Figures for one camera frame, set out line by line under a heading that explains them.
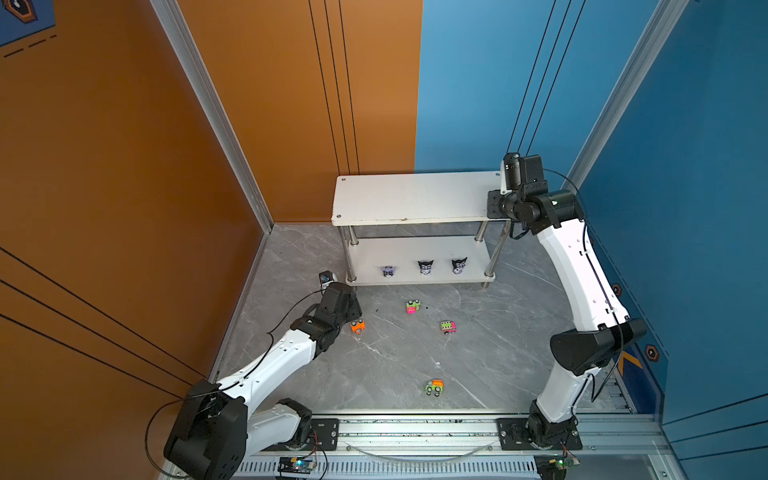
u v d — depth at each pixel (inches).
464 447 28.5
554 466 27.5
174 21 27.7
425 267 37.0
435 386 31.1
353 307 30.4
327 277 29.8
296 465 27.8
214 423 15.6
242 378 17.7
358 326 35.2
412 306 37.0
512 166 22.1
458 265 37.0
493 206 26.6
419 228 47.2
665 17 27.5
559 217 19.3
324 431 29.3
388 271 37.0
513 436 28.5
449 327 35.1
